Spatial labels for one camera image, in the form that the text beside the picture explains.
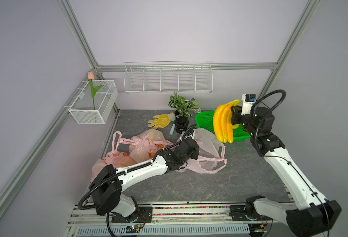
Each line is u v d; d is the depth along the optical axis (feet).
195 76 3.26
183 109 2.83
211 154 2.76
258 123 1.67
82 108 2.70
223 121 2.38
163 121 3.69
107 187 1.36
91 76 2.71
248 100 1.90
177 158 1.94
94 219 2.42
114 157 2.56
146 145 2.76
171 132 3.35
